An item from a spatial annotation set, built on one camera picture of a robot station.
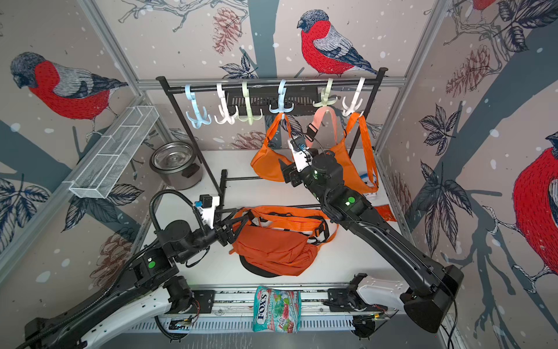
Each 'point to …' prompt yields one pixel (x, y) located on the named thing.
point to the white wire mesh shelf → (115, 152)
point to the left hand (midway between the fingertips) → (244, 212)
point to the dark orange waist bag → (271, 252)
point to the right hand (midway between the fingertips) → (292, 151)
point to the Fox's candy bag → (277, 310)
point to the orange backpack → (267, 162)
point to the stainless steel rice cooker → (178, 164)
